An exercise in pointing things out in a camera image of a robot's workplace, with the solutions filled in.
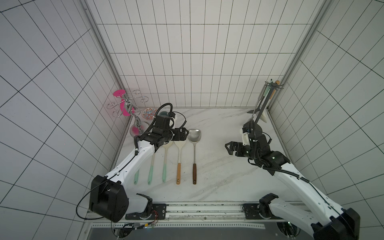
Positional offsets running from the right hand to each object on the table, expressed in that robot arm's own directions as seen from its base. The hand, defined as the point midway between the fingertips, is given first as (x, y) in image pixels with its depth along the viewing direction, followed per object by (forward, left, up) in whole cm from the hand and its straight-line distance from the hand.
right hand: (232, 142), depth 79 cm
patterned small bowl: (+32, +58, -14) cm, 68 cm away
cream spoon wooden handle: (+6, +31, -16) cm, 35 cm away
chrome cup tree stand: (+16, +61, +10) cm, 64 cm away
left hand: (+3, +29, +1) cm, 29 cm away
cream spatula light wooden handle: (+23, -23, -2) cm, 33 cm away
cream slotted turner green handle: (+5, +40, -16) cm, 43 cm away
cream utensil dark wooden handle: (+13, +22, -16) cm, 30 cm away
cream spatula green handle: (-11, +46, -17) cm, 50 cm away
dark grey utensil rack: (+24, -24, -17) cm, 38 cm away
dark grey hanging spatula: (+26, -20, +7) cm, 33 cm away
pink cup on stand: (+25, +68, +12) cm, 73 cm away
